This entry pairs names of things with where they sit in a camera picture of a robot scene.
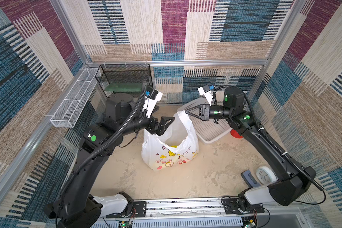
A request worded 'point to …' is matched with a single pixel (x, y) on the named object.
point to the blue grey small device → (250, 180)
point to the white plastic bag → (176, 145)
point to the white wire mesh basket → (66, 116)
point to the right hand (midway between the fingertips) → (188, 114)
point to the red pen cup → (235, 134)
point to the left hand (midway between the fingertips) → (166, 113)
